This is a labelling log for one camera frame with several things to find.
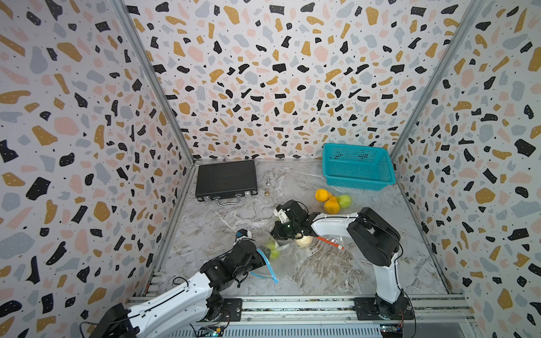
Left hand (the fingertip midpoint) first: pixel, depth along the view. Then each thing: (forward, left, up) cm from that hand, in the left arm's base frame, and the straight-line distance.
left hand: (270, 253), depth 81 cm
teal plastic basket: (+52, -49, -7) cm, 72 cm away
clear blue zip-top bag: (-1, -7, -7) cm, 9 cm away
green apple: (0, -2, -1) cm, 2 cm away
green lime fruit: (+24, -34, -1) cm, 42 cm away
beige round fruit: (+5, -14, -1) cm, 15 cm away
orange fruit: (+22, -28, -2) cm, 36 cm away
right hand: (+9, +1, -4) cm, 9 cm away
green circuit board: (-24, +20, -6) cm, 31 cm away
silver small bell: (+39, +2, -5) cm, 40 cm away
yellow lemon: (+28, -24, -1) cm, 37 cm away
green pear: (+2, -1, +1) cm, 3 cm away
